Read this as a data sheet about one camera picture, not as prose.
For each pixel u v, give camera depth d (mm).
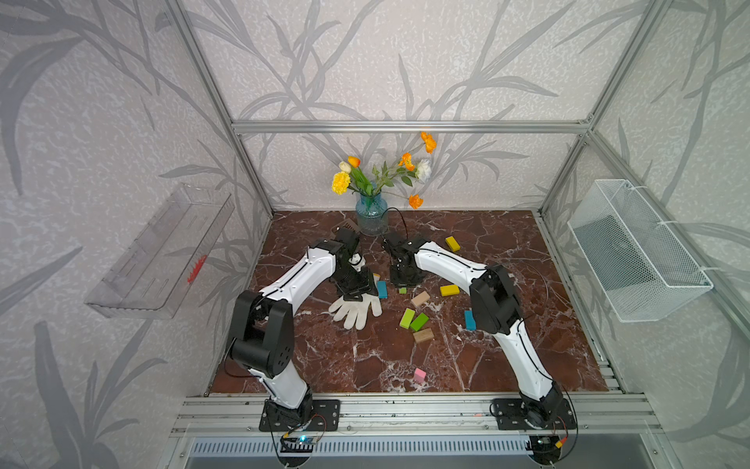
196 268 652
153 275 667
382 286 981
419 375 756
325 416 727
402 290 956
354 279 742
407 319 912
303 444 720
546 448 680
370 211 1050
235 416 757
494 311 578
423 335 868
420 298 958
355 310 930
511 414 737
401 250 739
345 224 1155
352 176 992
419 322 899
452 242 1094
